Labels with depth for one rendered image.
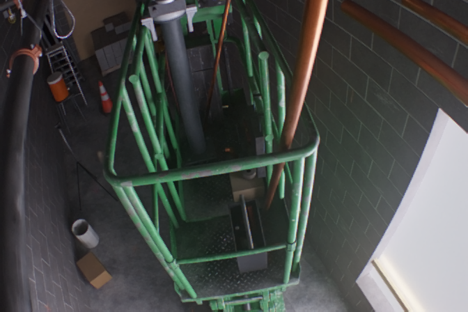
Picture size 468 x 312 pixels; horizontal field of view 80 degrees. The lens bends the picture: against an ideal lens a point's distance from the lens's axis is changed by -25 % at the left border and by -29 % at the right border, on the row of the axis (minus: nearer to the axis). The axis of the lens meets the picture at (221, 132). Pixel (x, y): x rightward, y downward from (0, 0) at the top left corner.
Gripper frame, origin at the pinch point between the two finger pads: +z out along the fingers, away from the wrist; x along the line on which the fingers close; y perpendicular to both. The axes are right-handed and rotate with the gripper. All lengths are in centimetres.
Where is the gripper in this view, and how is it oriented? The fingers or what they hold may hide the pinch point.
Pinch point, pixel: (172, 30)
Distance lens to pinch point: 131.5
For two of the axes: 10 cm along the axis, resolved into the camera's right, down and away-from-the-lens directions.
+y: 2.1, 6.7, -7.1
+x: 9.7, -2.4, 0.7
